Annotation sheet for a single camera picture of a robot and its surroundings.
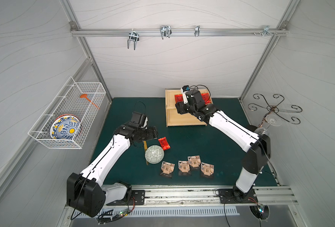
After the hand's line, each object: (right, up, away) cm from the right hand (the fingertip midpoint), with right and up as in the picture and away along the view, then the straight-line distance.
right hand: (179, 103), depth 82 cm
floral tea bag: (-8, -40, +2) cm, 41 cm away
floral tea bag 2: (+3, -38, +2) cm, 38 cm away
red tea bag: (-10, -26, +11) cm, 30 cm away
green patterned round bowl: (-16, -32, +7) cm, 37 cm away
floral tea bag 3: (+9, -36, +4) cm, 37 cm away
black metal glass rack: (+48, -3, -10) cm, 49 cm away
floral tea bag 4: (+17, -40, +1) cm, 43 cm away
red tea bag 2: (+17, +5, +9) cm, 20 cm away
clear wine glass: (+44, -9, -16) cm, 47 cm away
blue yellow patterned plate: (-52, -12, -19) cm, 57 cm away
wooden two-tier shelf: (-3, -11, +23) cm, 26 cm away
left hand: (-15, -18, -2) cm, 24 cm away
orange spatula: (-54, +4, -3) cm, 54 cm away
